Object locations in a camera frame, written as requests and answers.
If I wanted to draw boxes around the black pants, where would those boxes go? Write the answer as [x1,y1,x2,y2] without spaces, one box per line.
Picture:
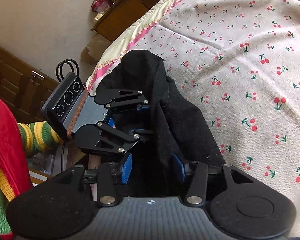
[96,50,225,197]

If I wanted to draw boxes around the wooden cabinet door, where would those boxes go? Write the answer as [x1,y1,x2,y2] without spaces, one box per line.
[0,47,58,124]

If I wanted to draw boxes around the wooden bedside desk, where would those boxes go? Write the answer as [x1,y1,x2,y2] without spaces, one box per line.
[91,0,160,42]

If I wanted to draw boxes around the cherry print bed sheet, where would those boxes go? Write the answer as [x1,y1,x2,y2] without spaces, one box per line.
[87,0,300,237]

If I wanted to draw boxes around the black camera module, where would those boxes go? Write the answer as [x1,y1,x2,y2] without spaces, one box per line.
[41,72,84,130]

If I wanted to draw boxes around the black coiled cable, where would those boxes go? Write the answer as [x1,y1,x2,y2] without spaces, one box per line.
[55,58,80,83]

